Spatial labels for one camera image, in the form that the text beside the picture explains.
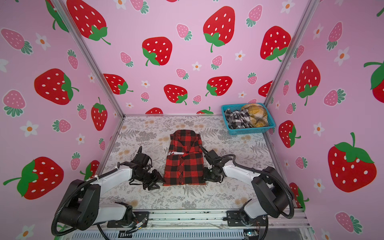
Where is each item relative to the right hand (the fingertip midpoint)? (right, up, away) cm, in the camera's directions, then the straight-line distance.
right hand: (202, 178), depth 86 cm
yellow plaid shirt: (+41, +40, +21) cm, 61 cm away
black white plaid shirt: (+26, +36, +20) cm, 49 cm away
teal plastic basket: (+28, +28, +18) cm, 43 cm away
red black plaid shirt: (-11, +8, +4) cm, 14 cm away
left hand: (-22, -2, -2) cm, 23 cm away
